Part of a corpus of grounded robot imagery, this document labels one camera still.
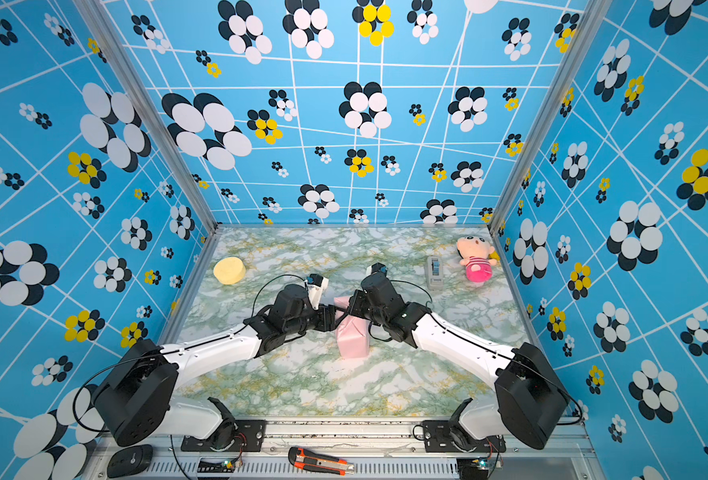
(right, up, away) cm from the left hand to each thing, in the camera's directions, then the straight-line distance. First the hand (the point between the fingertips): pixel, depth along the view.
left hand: (344, 312), depth 84 cm
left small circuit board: (-32, -36, -11) cm, 49 cm away
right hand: (+1, +4, -2) cm, 4 cm away
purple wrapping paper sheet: (+2, -5, -5) cm, 8 cm away
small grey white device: (+30, +10, +18) cm, 37 cm away
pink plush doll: (+45, +19, +20) cm, 52 cm away
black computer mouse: (-49, -31, -15) cm, 60 cm away
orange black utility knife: (-6, -32, -14) cm, 36 cm away
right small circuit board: (+34, -33, -13) cm, 49 cm away
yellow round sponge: (-42, +10, +22) cm, 49 cm away
